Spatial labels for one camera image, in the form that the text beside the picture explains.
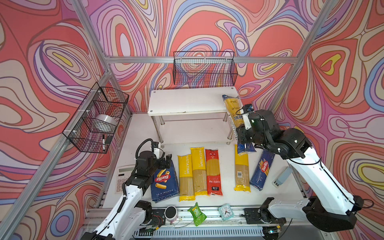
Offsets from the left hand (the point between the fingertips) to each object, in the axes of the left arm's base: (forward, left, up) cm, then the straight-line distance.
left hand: (164, 153), depth 83 cm
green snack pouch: (-30, -19, -12) cm, 37 cm away
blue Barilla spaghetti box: (-6, -56, -9) cm, 57 cm away
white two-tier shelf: (+10, -15, +20) cm, 27 cm away
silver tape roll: (+5, +26, +21) cm, 33 cm away
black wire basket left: (+5, +33, +18) cm, 38 cm away
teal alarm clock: (-28, -32, -10) cm, 44 cm away
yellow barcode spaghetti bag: (-12, -44, -11) cm, 47 cm away
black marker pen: (-2, +28, +13) cm, 31 cm away
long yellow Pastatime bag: (-6, -20, -10) cm, 23 cm away
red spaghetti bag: (-4, -28, -10) cm, 30 cm away
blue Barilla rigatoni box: (-15, 0, -7) cm, 17 cm away
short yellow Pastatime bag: (-16, -12, -10) cm, 22 cm away
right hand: (-2, -38, +22) cm, 43 cm away
